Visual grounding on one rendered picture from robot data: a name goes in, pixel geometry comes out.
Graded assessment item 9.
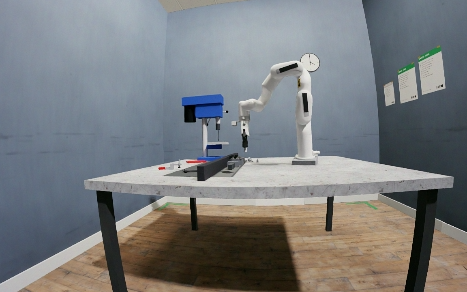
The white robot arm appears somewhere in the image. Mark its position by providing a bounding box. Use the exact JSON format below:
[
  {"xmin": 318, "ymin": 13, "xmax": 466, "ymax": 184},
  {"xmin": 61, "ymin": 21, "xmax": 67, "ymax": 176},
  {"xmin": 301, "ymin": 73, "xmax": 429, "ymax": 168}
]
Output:
[{"xmin": 231, "ymin": 61, "xmax": 320, "ymax": 160}]

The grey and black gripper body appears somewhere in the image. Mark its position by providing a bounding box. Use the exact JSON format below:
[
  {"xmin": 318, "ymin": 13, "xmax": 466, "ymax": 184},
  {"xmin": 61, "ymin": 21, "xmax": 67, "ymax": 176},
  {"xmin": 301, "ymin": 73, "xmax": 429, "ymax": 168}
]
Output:
[{"xmin": 239, "ymin": 120, "xmax": 250, "ymax": 136}]

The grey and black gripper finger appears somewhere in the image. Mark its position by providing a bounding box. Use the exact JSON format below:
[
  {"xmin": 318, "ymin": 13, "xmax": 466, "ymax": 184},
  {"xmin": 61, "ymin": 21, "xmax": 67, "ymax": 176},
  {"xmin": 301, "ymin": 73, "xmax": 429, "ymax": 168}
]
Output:
[{"xmin": 242, "ymin": 129, "xmax": 248, "ymax": 148}]

